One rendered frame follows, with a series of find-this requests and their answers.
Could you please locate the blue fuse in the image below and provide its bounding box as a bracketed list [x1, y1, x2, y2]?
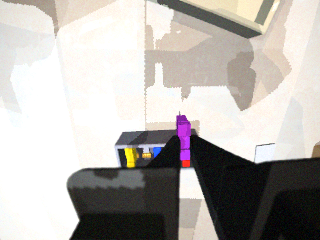
[153, 147, 161, 158]

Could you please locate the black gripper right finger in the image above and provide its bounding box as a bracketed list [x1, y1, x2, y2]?
[189, 135, 320, 240]

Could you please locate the yellow fuse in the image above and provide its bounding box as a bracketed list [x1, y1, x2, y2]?
[125, 148, 137, 167]

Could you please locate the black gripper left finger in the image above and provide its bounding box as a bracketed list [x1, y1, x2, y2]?
[66, 135, 181, 240]

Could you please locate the brown cube with orange top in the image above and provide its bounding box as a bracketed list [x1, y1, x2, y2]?
[311, 145, 320, 158]

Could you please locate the grey shallow tray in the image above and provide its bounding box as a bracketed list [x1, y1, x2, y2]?
[147, 0, 280, 39]

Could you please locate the grey fuse block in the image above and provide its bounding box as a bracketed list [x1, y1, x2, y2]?
[113, 129, 194, 170]

